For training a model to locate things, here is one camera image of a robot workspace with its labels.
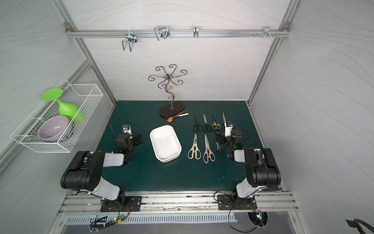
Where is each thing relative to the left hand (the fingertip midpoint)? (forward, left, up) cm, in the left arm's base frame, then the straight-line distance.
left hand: (133, 133), depth 94 cm
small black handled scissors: (-8, -57, -6) cm, 58 cm away
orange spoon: (+17, -22, -5) cm, 28 cm away
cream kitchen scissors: (-9, -41, -6) cm, 42 cm away
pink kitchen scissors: (-11, -50, -6) cm, 52 cm away
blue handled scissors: (+13, -62, -6) cm, 64 cm away
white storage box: (-4, -21, -6) cm, 23 cm away
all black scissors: (+10, -43, -6) cm, 44 cm away
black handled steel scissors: (+10, -50, -6) cm, 51 cm away
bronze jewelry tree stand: (+27, -22, -5) cm, 35 cm away
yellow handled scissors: (+11, -56, -5) cm, 58 cm away
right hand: (+4, -61, +1) cm, 61 cm away
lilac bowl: (-17, +20, +29) cm, 40 cm away
